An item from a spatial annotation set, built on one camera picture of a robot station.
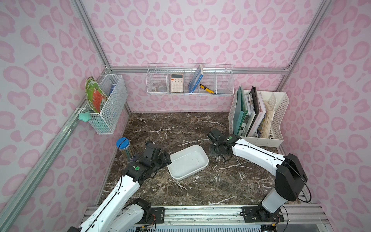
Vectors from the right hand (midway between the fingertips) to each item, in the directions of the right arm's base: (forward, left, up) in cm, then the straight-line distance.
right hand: (212, 151), depth 88 cm
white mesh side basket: (+3, +56, +24) cm, 61 cm away
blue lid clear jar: (-3, +49, +13) cm, 51 cm away
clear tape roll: (+35, +33, +21) cm, 52 cm away
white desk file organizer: (+13, -37, +3) cm, 39 cm away
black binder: (+23, -25, +21) cm, 39 cm away
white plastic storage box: (-3, +16, -8) cm, 18 cm away
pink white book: (+11, -25, +19) cm, 33 cm away
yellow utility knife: (+38, +3, +18) cm, 42 cm away
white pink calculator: (+38, +23, +23) cm, 50 cm away
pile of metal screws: (-1, -5, -8) cm, 9 cm away
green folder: (+14, -14, +21) cm, 29 cm away
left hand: (-7, +27, +8) cm, 29 cm away
